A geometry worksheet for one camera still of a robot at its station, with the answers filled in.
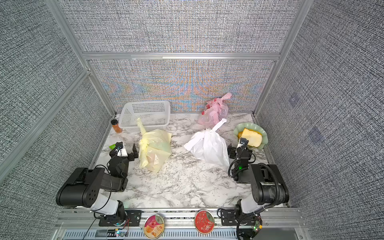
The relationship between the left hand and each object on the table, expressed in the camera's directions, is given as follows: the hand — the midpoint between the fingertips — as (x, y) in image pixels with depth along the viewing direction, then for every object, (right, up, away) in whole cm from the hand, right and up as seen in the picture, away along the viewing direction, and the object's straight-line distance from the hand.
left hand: (128, 143), depth 88 cm
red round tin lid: (+43, -34, -18) cm, 58 cm away
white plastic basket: (+9, +19, +29) cm, 36 cm away
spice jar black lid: (-16, +14, +16) cm, 26 cm away
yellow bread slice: (+77, +3, +4) cm, 77 cm away
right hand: (+67, +1, +3) cm, 67 cm away
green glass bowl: (+72, +10, +18) cm, 75 cm away
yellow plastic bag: (+16, -2, -2) cm, 17 cm away
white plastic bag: (+47, 0, -4) cm, 48 cm away
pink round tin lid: (+20, -36, -19) cm, 46 cm away
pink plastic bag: (+53, +20, +15) cm, 59 cm away
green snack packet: (-15, -3, +10) cm, 18 cm away
